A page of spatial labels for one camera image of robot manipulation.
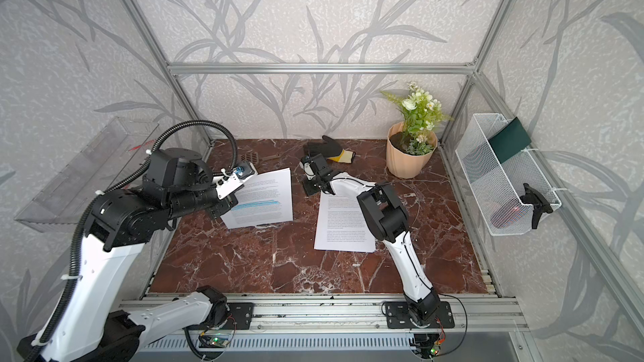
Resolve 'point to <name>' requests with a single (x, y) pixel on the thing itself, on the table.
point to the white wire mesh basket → (497, 187)
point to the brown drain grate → (251, 157)
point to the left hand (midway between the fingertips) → (239, 183)
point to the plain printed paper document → (341, 223)
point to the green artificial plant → (420, 112)
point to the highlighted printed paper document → (266, 199)
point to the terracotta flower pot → (399, 162)
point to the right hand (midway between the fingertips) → (306, 182)
